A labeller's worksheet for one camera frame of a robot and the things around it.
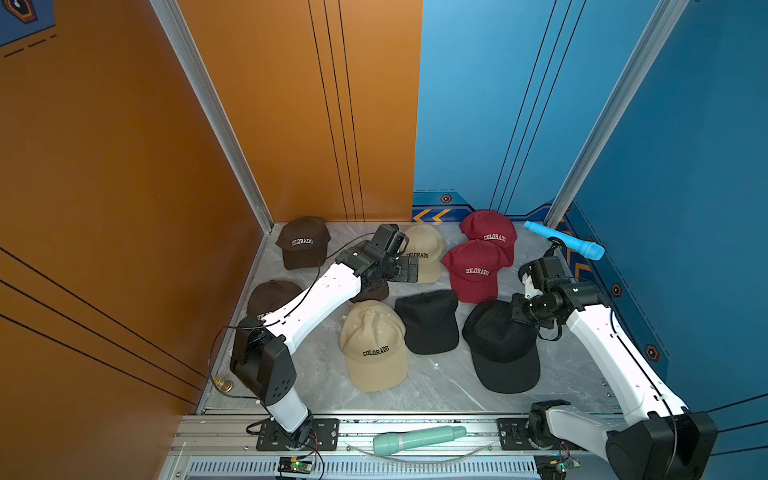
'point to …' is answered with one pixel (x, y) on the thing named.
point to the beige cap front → (373, 339)
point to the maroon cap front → (475, 267)
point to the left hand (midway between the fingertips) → (405, 263)
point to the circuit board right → (551, 467)
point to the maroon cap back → (491, 226)
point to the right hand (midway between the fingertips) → (513, 313)
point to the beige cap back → (427, 242)
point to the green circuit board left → (292, 465)
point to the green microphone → (390, 443)
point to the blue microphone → (589, 250)
